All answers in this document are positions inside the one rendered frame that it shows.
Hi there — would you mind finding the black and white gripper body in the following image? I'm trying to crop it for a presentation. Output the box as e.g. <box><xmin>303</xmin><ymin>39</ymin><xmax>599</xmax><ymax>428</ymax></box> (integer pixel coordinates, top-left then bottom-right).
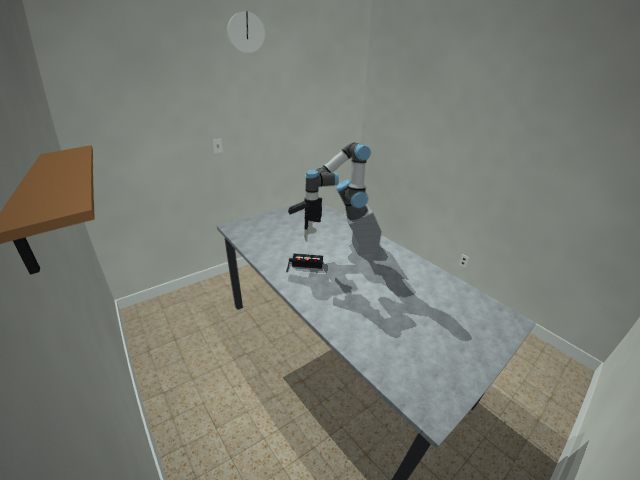
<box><xmin>305</xmin><ymin>197</ymin><xmax>322</xmax><ymax>222</ymax></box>

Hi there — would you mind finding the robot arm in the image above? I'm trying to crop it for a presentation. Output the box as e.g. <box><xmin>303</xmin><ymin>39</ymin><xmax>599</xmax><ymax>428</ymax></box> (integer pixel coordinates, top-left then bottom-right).
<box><xmin>288</xmin><ymin>142</ymin><xmax>371</xmax><ymax>220</ymax></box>

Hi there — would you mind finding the black power strip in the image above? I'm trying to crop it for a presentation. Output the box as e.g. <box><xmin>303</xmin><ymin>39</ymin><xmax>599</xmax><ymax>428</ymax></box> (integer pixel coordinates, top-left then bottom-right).
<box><xmin>289</xmin><ymin>253</ymin><xmax>323</xmax><ymax>269</ymax></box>

